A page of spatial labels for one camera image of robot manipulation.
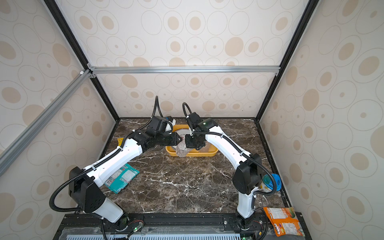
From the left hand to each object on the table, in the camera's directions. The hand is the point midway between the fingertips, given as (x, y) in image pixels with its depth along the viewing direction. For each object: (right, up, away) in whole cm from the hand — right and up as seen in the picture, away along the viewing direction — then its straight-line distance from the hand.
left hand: (185, 138), depth 77 cm
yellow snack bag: (-47, -3, +26) cm, 54 cm away
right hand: (+1, -5, +6) cm, 8 cm away
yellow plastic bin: (+12, -9, +21) cm, 25 cm away
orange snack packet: (+49, -40, -4) cm, 63 cm away
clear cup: (-3, -7, +9) cm, 12 cm away
